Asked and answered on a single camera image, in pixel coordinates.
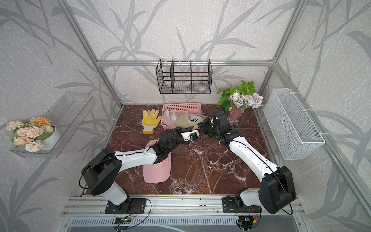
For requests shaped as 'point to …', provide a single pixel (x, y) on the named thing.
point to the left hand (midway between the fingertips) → (191, 125)
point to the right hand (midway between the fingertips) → (196, 122)
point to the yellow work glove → (150, 121)
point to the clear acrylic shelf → (68, 113)
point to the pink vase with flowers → (235, 100)
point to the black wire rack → (184, 77)
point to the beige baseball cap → (186, 120)
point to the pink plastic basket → (192, 108)
